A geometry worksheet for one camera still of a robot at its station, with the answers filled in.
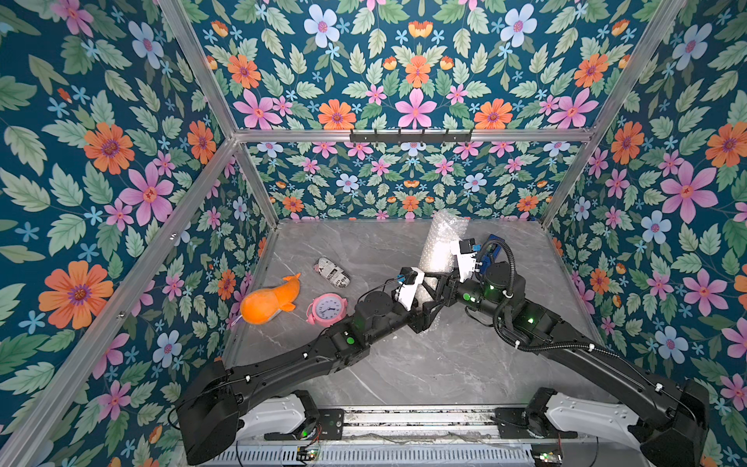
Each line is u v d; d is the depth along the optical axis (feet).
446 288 1.93
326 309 3.03
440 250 1.99
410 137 3.04
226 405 1.32
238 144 3.06
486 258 3.33
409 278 1.97
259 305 2.88
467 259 1.96
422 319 2.06
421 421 2.46
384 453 2.31
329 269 3.32
